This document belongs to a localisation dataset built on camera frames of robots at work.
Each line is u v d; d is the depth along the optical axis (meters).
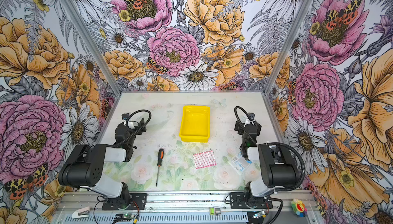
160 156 0.87
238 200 0.74
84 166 0.46
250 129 0.84
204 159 0.87
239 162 0.87
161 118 1.02
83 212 0.70
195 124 0.96
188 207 0.73
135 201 0.73
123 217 0.71
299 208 0.71
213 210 0.70
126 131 0.73
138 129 0.83
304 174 0.42
